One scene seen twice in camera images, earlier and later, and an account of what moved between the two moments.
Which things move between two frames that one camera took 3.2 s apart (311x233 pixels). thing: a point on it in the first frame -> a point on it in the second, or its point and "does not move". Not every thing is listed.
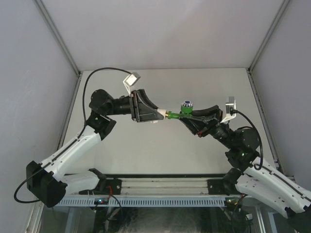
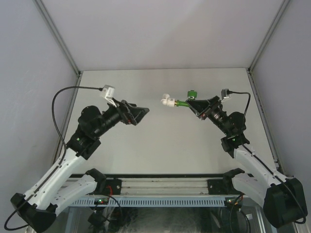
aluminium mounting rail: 164,186 does not move
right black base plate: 216,187 does not move
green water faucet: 186,108 -> 192,94
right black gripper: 201,125 -> 198,106
